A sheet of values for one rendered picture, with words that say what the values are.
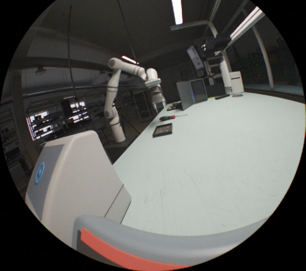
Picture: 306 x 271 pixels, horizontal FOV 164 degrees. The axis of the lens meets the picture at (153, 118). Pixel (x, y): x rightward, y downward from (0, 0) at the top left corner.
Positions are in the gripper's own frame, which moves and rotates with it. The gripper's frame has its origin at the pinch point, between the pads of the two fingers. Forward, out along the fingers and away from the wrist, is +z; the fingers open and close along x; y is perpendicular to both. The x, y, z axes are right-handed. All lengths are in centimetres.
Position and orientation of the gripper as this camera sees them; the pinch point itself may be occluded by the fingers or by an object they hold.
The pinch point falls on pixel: (161, 112)
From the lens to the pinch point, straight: 50.2
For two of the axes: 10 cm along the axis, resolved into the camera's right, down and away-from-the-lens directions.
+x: -9.6, 2.7, 0.8
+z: 1.8, 8.1, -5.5
